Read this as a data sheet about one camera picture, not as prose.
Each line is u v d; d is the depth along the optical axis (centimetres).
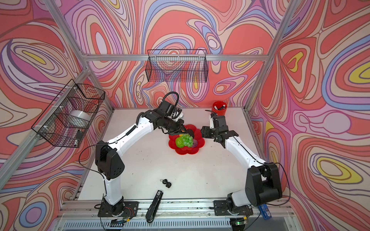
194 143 93
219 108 107
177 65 99
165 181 82
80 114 73
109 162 47
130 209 73
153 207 71
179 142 93
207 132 77
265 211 70
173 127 71
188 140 81
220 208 72
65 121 74
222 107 105
